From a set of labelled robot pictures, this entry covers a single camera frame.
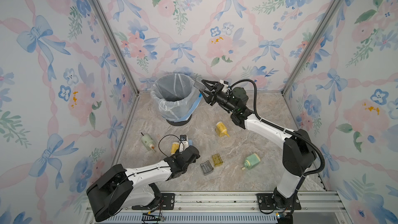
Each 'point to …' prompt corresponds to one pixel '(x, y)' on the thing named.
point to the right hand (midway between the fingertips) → (201, 83)
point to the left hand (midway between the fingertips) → (192, 149)
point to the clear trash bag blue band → (175, 95)
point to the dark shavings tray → (207, 167)
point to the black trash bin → (180, 123)
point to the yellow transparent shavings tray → (217, 159)
